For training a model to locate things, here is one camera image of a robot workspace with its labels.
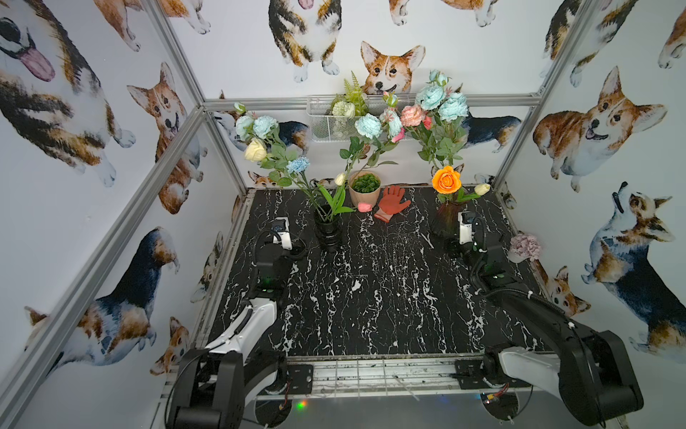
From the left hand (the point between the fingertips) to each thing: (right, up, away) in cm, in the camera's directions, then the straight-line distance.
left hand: (295, 225), depth 84 cm
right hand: (+50, 0, +1) cm, 50 cm away
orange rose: (+44, +13, -10) cm, 47 cm away
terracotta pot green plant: (+22, +14, +24) cm, 36 cm away
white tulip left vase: (+12, +7, +6) cm, 15 cm away
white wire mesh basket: (+8, +32, +6) cm, 34 cm away
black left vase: (+10, -1, +7) cm, 12 cm away
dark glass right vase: (+52, +1, +15) cm, 54 cm away
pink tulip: (+22, +5, -1) cm, 22 cm away
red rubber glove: (+33, +8, +31) cm, 46 cm away
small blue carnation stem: (+2, +18, -5) cm, 19 cm away
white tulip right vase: (+57, +11, -4) cm, 58 cm away
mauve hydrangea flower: (+77, -7, +7) cm, 77 cm away
